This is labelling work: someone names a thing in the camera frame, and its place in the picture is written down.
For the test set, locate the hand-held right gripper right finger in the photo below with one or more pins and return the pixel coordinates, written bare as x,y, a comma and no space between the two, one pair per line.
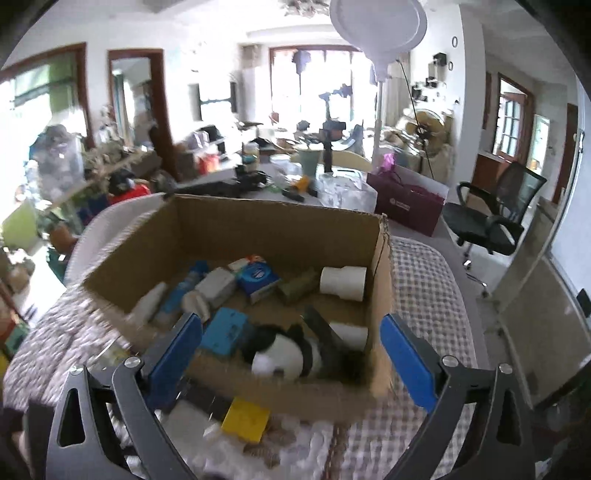
408,360

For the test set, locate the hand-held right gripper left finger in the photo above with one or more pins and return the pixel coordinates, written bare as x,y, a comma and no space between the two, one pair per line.
175,355

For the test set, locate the blue plastic case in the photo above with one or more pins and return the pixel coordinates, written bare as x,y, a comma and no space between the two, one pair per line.
226,332

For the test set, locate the white pill bottle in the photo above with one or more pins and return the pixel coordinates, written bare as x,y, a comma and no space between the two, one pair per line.
148,302

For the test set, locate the small white cylinder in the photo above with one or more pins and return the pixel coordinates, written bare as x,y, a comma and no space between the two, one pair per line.
351,337

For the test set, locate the clear blue tube bottle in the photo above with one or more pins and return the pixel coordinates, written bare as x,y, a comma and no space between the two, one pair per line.
184,286

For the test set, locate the white charger adapter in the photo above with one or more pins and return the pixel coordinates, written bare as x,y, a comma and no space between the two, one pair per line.
217,286

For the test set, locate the yellow sponge block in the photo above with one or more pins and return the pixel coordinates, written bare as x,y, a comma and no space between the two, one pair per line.
246,419

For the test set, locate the white pipe fitting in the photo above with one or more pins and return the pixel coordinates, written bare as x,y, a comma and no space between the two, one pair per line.
344,283

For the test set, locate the panda plush toy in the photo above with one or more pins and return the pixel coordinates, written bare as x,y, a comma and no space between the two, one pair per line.
281,355

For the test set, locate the blue cardboard packet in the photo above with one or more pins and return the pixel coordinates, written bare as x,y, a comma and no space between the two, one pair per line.
259,281

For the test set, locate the olive green white carton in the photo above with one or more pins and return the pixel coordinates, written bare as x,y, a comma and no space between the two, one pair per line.
298,287

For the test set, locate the brown cardboard box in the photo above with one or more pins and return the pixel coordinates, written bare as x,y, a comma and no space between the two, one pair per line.
258,230

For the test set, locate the black ribbed flashlight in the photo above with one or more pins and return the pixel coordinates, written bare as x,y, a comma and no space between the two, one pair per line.
205,401

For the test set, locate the whiteboard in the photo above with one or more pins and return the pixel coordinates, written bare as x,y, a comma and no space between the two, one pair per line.
540,300

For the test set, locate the maroon gift bag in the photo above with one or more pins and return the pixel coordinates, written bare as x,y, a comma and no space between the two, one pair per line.
408,203

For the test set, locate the black office chair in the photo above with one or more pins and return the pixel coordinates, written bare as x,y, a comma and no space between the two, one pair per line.
498,207

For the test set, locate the pale green vase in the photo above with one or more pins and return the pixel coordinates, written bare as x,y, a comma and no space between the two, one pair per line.
308,159

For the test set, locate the brown framed doorway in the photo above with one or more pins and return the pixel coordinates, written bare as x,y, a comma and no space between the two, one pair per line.
161,101

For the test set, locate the wooden glazed door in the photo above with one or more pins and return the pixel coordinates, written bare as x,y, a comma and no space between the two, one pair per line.
510,120

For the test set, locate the white standing lamp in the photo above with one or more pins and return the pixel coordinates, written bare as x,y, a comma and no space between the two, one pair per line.
378,32

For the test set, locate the camera on tripod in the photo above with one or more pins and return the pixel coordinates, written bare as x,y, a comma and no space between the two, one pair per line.
330,129

